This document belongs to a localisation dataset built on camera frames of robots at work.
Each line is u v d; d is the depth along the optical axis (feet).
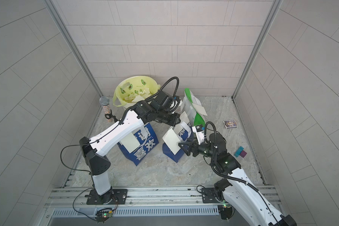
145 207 2.28
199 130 2.07
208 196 2.32
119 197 2.33
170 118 2.05
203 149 2.09
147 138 2.60
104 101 2.37
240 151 2.83
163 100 1.79
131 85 3.08
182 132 2.46
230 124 3.24
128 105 2.54
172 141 2.20
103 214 2.15
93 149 1.42
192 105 2.65
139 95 2.89
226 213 2.20
